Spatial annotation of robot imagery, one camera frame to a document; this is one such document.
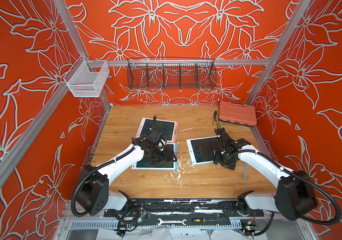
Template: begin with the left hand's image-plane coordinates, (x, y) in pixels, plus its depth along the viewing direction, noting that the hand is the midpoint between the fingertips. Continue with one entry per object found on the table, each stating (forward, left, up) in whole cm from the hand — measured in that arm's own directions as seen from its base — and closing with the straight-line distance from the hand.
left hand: (171, 160), depth 80 cm
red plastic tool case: (+42, -50, -6) cm, 66 cm away
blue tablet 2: (+13, -19, -9) cm, 25 cm away
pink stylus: (+28, -9, -9) cm, 31 cm away
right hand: (+2, -27, -4) cm, 27 cm away
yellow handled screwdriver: (-25, -17, -10) cm, 32 cm away
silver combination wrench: (-27, +3, -10) cm, 29 cm away
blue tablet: (+1, 0, -10) cm, 10 cm away
